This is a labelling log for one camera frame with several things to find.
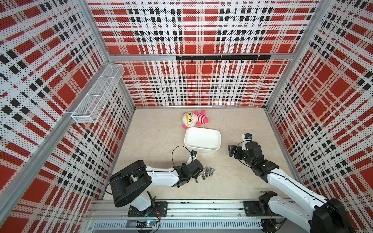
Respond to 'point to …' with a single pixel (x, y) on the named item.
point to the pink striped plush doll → (190, 119)
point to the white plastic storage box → (203, 140)
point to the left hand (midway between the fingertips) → (195, 165)
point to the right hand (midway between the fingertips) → (236, 146)
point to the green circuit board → (146, 224)
